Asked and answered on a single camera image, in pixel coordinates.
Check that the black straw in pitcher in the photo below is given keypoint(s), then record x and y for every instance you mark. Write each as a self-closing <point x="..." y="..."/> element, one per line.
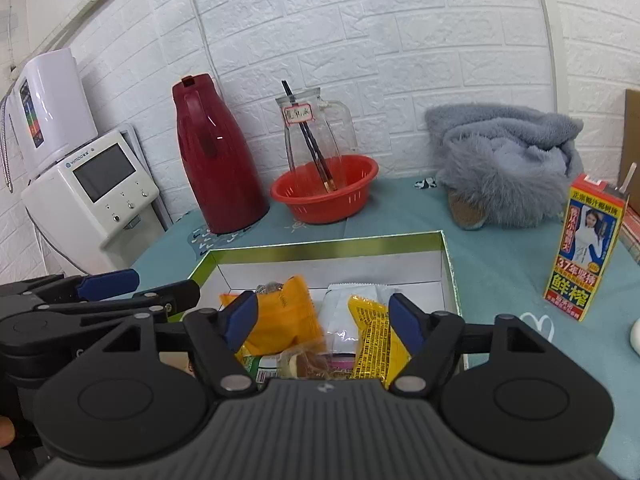
<point x="307" y="138"/>

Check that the red plastic basket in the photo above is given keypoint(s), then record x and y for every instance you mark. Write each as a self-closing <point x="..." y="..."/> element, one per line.
<point x="312" y="201"/>

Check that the teal tablecloth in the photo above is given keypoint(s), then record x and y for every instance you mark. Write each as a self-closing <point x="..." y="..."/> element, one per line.
<point x="504" y="271"/>

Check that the juice carton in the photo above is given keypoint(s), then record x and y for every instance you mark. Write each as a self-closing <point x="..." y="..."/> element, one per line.
<point x="594" y="215"/>

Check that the brown cardboard box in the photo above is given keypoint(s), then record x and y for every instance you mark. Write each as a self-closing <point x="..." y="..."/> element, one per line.
<point x="631" y="140"/>

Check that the grey fluffy cloth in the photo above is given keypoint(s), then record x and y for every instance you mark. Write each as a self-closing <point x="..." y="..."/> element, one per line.
<point x="502" y="164"/>

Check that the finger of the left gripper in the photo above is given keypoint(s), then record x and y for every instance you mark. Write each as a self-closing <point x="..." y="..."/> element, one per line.
<point x="38" y="339"/>
<point x="59" y="289"/>

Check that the white water purifier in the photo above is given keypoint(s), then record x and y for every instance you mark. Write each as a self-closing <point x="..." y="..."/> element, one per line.
<point x="50" y="111"/>

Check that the brown jerky clear pack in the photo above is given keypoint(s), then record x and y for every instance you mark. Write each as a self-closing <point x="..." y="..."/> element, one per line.
<point x="303" y="363"/>

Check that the glass pitcher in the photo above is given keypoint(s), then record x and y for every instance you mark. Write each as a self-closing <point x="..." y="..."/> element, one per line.
<point x="339" y="119"/>

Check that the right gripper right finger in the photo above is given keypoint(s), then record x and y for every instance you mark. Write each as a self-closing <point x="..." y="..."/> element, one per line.
<point x="502" y="388"/>

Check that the green snack pack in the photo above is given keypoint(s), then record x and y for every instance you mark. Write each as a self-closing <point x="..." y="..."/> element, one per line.
<point x="260" y="368"/>

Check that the person left hand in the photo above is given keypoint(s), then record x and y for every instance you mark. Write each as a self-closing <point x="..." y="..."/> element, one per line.
<point x="7" y="431"/>

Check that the yellow snack bag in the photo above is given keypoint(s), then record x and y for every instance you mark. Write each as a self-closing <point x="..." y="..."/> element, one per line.
<point x="380" y="353"/>

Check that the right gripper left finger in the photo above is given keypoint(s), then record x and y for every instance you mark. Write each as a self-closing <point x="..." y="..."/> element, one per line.
<point x="145" y="389"/>

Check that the white water dispenser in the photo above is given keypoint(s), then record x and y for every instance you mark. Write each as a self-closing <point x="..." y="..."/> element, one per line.
<point x="94" y="208"/>

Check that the plaid cloth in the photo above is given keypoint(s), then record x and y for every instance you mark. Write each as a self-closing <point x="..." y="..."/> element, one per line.
<point x="630" y="233"/>

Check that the orange snack bag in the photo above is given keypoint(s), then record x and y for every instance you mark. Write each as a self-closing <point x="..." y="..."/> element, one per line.
<point x="286" y="319"/>

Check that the small white round device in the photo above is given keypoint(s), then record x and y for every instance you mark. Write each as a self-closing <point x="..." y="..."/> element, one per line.
<point x="634" y="337"/>

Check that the green cardboard box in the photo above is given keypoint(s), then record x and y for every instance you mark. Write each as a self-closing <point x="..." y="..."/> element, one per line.
<point x="416" y="265"/>

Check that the red thermos jug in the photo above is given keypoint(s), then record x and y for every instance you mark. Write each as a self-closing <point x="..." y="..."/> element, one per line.
<point x="216" y="158"/>

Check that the clear candy wrapper pack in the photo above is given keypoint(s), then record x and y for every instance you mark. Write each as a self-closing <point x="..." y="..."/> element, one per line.
<point x="340" y="365"/>

